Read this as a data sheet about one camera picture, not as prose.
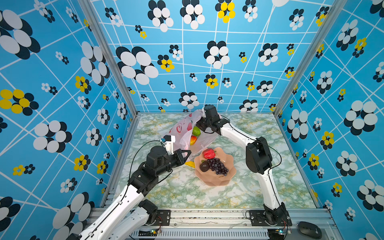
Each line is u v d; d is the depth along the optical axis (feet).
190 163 2.99
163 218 2.42
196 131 3.34
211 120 2.52
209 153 2.90
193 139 3.25
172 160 2.01
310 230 2.27
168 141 2.10
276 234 2.30
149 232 2.32
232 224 2.38
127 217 1.87
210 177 2.82
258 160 1.88
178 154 1.99
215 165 2.81
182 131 2.93
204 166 2.78
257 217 2.41
